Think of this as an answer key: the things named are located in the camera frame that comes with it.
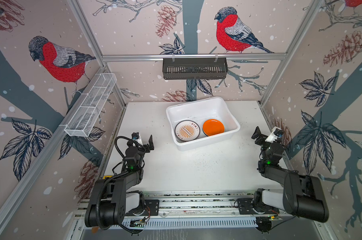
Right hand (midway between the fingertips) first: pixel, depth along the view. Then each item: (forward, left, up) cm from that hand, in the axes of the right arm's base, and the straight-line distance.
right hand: (265, 130), depth 83 cm
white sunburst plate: (+8, +46, -13) cm, 48 cm away
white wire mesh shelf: (-9, +95, +16) cm, 97 cm away
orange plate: (+14, +27, -16) cm, 34 cm away
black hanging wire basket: (+43, +40, +13) cm, 61 cm away
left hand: (-5, +71, -1) cm, 71 cm away
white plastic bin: (+26, +37, -13) cm, 47 cm away
